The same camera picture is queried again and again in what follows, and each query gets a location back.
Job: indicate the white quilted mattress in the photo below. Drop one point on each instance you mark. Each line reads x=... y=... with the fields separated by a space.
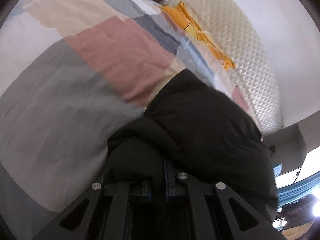
x=237 y=42

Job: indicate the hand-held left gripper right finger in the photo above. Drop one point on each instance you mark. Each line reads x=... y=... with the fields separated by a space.
x=168 y=180

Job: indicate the blue curtain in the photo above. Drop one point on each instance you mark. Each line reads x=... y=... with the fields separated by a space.
x=297 y=190

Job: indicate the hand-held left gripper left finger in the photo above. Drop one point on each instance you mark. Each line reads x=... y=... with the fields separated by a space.
x=145 y=192

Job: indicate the orange garment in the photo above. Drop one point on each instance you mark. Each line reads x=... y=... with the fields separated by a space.
x=190 y=22

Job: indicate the black puffer jacket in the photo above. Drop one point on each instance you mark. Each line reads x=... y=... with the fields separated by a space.
x=212 y=130

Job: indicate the pastel checked blanket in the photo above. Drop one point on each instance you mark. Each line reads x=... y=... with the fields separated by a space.
x=75 y=80

